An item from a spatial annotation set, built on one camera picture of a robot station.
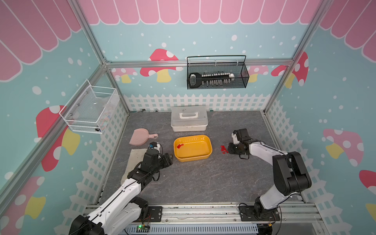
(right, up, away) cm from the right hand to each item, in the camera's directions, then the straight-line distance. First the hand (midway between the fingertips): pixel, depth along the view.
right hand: (230, 148), depth 96 cm
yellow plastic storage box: (-23, 0, +5) cm, 24 cm away
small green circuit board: (-50, -36, -23) cm, 66 cm away
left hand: (-38, -4, -12) cm, 40 cm away
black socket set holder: (-22, +44, -6) cm, 50 cm away
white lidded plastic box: (-27, +20, +3) cm, 34 cm away
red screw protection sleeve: (-4, 0, +4) cm, 5 cm away
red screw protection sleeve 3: (-34, +1, +4) cm, 34 cm away
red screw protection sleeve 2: (-3, -2, +1) cm, 4 cm away
